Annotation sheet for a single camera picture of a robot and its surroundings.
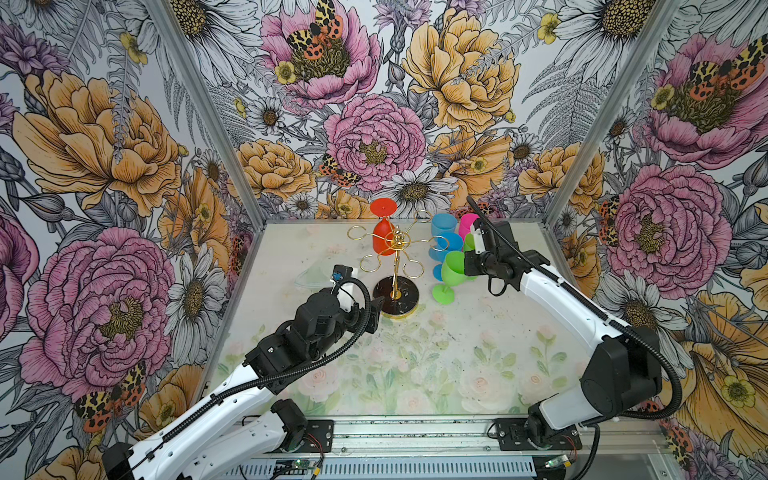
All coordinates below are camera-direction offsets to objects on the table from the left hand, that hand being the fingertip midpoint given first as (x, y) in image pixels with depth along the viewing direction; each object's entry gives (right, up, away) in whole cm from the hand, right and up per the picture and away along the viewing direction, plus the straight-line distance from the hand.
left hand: (363, 302), depth 71 cm
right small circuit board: (+46, -37, 0) cm, 59 cm away
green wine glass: (+23, +6, +12) cm, 27 cm away
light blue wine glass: (+24, +21, +31) cm, 44 cm away
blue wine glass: (+24, +15, +24) cm, 37 cm away
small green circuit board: (-16, -38, 0) cm, 42 cm away
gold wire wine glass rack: (+8, -3, +28) cm, 29 cm away
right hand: (+29, +7, +15) cm, 33 cm away
